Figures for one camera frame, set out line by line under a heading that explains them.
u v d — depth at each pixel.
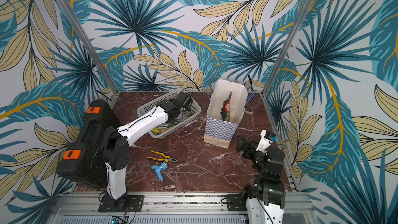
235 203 0.74
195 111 1.02
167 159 0.86
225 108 0.84
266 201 0.47
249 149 0.61
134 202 0.73
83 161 0.62
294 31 0.84
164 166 0.82
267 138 0.60
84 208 0.77
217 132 0.80
